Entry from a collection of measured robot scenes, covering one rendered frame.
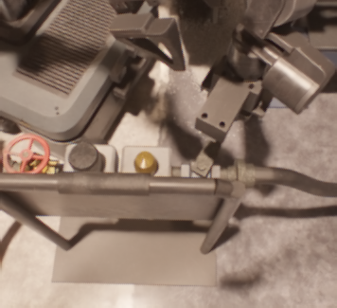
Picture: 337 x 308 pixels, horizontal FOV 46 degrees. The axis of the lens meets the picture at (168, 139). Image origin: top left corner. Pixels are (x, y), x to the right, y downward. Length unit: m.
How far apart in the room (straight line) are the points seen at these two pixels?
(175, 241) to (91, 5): 0.66
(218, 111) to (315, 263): 0.71
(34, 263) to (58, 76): 0.49
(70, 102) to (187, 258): 0.49
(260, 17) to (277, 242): 0.75
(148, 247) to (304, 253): 0.41
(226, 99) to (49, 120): 0.53
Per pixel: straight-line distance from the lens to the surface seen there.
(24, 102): 0.98
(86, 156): 0.61
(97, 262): 1.08
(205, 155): 0.64
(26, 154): 0.64
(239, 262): 1.09
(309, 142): 1.23
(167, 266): 1.06
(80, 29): 1.07
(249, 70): 0.51
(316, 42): 1.09
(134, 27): 0.36
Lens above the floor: 1.06
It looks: 66 degrees down
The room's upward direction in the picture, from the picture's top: straight up
